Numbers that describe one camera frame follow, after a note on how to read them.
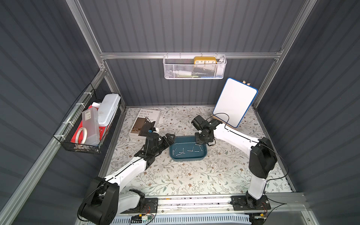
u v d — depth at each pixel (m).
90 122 0.68
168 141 0.76
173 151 0.93
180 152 0.92
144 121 1.06
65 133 0.61
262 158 0.48
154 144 0.67
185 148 0.94
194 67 0.90
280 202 0.63
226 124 0.61
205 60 0.87
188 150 0.94
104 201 0.40
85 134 0.62
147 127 1.02
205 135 0.64
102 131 0.70
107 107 0.74
